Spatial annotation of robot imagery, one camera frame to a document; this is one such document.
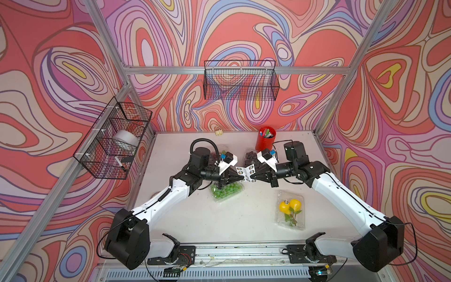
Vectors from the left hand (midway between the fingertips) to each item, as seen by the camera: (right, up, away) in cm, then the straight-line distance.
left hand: (242, 179), depth 70 cm
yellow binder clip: (-12, +24, +49) cm, 55 cm away
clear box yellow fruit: (+24, -17, +12) cm, 32 cm away
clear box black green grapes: (-6, -9, +18) cm, 21 cm away
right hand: (+4, 0, 0) cm, 4 cm away
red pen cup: (+17, +20, +35) cm, 44 cm away
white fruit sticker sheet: (+1, +3, -4) cm, 5 cm away
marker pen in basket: (-50, +5, +3) cm, 51 cm away
